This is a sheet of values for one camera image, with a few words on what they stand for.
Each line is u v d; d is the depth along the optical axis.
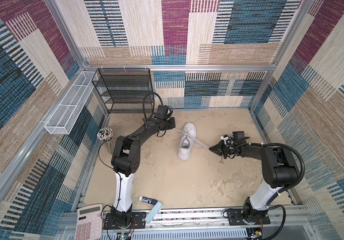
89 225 0.71
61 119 0.91
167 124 0.85
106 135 0.83
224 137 0.94
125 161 0.56
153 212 0.73
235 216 0.74
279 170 0.49
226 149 0.84
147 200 0.78
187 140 0.94
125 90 1.11
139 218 0.74
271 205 0.64
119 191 0.60
